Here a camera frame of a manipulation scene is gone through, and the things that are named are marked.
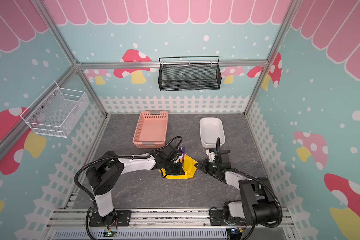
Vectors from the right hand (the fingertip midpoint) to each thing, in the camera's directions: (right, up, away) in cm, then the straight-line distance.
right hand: (194, 164), depth 87 cm
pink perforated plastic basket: (-30, +19, +22) cm, 42 cm away
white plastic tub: (+14, +21, +26) cm, 36 cm away
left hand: (-6, -7, 0) cm, 9 cm away
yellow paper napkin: (-3, -3, +3) cm, 5 cm away
